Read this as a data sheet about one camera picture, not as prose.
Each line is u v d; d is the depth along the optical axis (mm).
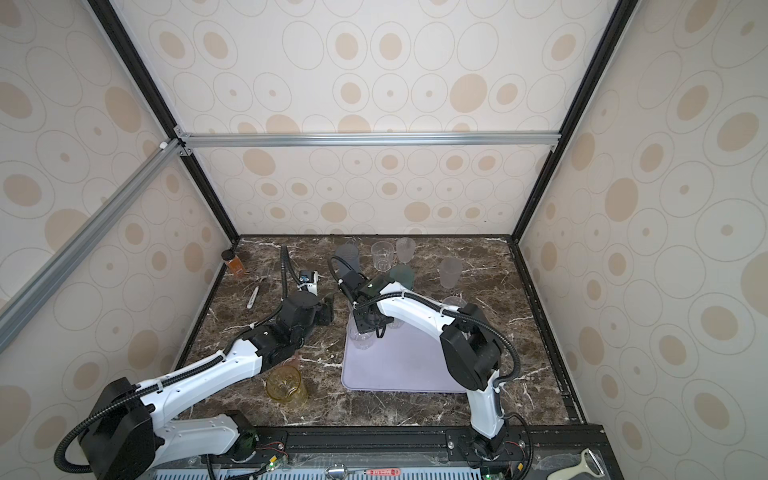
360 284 699
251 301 1000
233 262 1029
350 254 1212
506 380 494
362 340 910
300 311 595
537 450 739
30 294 529
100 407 421
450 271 1081
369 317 738
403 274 1005
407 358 925
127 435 389
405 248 1117
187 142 899
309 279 698
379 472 689
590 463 712
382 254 1126
